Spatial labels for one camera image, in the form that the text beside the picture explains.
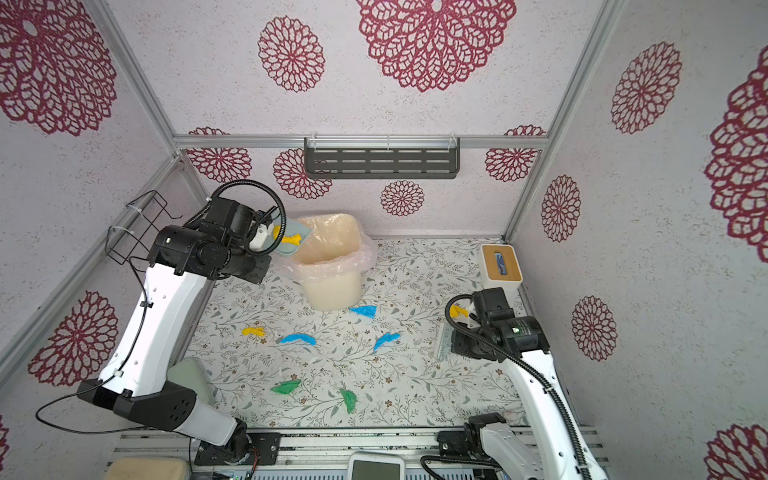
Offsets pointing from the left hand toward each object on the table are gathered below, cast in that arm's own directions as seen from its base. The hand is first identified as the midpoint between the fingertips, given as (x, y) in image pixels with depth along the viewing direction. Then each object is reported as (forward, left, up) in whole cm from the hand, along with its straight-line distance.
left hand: (256, 272), depth 70 cm
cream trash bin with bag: (+8, -16, -6) cm, 19 cm away
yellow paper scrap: (+1, +9, -31) cm, 32 cm away
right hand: (-11, -48, -13) cm, 51 cm away
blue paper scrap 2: (-2, -3, -31) cm, 31 cm away
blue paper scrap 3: (-2, -31, -31) cm, 44 cm away
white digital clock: (-36, -28, -28) cm, 53 cm away
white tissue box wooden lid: (+24, -73, -29) cm, 82 cm away
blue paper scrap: (+8, -26, -32) cm, 42 cm away
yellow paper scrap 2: (+7, -54, -31) cm, 63 cm away
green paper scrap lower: (-21, -21, -30) cm, 42 cm away
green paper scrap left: (-17, -3, -31) cm, 35 cm away
